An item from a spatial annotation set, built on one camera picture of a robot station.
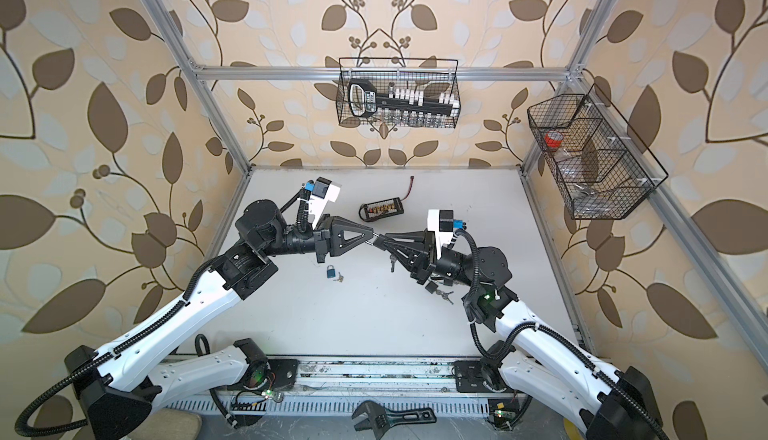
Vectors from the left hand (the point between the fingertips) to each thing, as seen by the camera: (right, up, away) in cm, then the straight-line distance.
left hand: (371, 237), depth 54 cm
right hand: (+3, -2, +3) cm, 4 cm away
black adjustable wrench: (+1, -44, +14) cm, 46 cm away
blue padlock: (-16, -16, +39) cm, 45 cm away
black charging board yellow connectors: (-1, +3, +53) cm, 53 cm away
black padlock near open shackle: (+15, -20, +35) cm, 43 cm away
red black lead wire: (+11, +11, +61) cm, 63 cm away
